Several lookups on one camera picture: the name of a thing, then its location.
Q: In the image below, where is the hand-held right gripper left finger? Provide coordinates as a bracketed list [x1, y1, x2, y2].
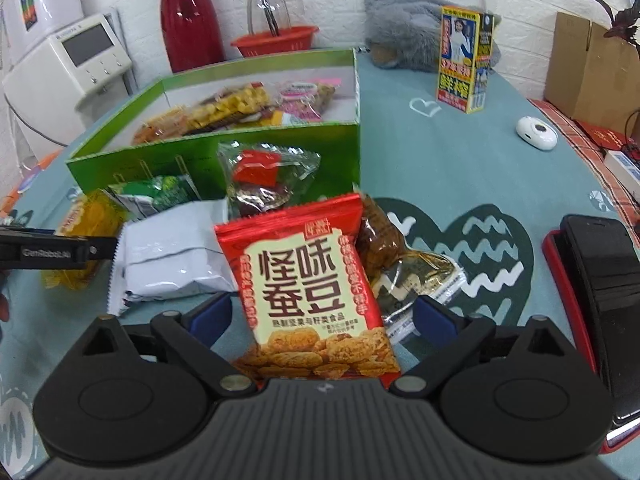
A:
[75, 291, 255, 397]

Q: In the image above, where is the white round device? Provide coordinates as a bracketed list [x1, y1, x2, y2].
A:
[516, 115, 558, 150]

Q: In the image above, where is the pink snack packet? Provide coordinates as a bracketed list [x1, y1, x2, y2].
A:
[276, 77, 342, 124]

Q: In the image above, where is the brown cardboard box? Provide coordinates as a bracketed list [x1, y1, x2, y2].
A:
[543, 11, 640, 134]

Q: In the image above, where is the orange red snack packet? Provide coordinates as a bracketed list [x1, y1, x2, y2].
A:
[131, 105, 197, 145]

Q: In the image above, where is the black straw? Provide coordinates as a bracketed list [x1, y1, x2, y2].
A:
[249, 0, 279, 37]

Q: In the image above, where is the red thermos jug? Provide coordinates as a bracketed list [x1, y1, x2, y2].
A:
[159, 0, 226, 74]

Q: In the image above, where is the white foil snack packet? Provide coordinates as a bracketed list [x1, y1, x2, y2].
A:
[107, 198, 239, 317]

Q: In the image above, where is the red plastic basket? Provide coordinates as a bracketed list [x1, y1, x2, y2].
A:
[229, 25, 320, 59]

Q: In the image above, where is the white water purifier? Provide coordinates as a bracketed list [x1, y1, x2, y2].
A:
[0, 0, 87, 67]

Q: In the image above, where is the yellow clear snack packet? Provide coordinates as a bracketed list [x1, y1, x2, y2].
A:
[47, 192, 132, 292]

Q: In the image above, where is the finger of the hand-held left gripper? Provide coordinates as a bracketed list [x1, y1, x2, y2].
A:
[89, 233, 122, 262]

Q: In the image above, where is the yellow chips packet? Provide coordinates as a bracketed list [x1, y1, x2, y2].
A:
[189, 84, 272, 132]

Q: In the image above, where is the green cardboard box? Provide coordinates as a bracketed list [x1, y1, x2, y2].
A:
[65, 47, 362, 207]

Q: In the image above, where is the clear fried snack packet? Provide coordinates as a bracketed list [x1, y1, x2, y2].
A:
[356, 194, 407, 282]

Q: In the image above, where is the glass pitcher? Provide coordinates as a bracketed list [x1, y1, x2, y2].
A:
[243, 0, 306, 37]

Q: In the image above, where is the white appliance with screen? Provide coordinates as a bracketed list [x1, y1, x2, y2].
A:
[2, 12, 134, 147]

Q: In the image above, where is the red flat box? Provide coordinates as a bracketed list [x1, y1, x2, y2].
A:
[575, 120, 640, 162]

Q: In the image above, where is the orange plastic basin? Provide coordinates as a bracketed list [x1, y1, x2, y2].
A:
[0, 151, 67, 211]

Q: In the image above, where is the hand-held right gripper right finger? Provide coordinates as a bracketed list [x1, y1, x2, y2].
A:
[388, 294, 575, 396]

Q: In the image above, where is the yellow printed carton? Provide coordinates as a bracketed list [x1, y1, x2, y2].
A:
[435, 5, 496, 115]

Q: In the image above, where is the red checkered cloth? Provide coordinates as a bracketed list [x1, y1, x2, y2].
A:
[529, 99, 640, 223]

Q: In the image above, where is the red bean snack packet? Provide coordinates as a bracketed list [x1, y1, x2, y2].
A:
[213, 192, 403, 380]

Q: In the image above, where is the green snack packet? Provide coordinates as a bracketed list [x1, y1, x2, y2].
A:
[107, 173, 202, 222]

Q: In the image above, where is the black wallet red case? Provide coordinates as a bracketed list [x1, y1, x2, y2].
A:
[542, 213, 640, 457]

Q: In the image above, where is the grey fluffy plush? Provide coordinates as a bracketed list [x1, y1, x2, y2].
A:
[363, 0, 502, 70]

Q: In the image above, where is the small clear gold packet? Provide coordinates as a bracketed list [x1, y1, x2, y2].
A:
[372, 249, 469, 347]

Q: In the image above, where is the purple leaf plant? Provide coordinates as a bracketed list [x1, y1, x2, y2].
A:
[588, 0, 640, 57]

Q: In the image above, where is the clear packet red label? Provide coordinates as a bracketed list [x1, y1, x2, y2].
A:
[217, 140, 321, 219]

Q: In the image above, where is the teal printed tablecloth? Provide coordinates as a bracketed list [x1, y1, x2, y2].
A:
[0, 49, 640, 480]

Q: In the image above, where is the white power strip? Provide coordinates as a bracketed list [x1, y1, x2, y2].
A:
[603, 148, 640, 197]

